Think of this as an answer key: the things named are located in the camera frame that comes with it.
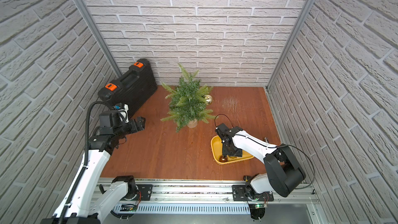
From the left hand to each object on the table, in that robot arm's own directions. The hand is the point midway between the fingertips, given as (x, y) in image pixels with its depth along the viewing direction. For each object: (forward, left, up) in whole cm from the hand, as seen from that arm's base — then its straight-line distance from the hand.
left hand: (138, 117), depth 77 cm
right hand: (-12, -50, -19) cm, 55 cm away
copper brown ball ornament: (-15, -44, -17) cm, 49 cm away
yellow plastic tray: (-11, -41, -17) cm, 46 cm away
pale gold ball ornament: (+6, -35, +7) cm, 37 cm away
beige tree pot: (+6, -27, -17) cm, 32 cm away
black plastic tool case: (+23, +10, -2) cm, 25 cm away
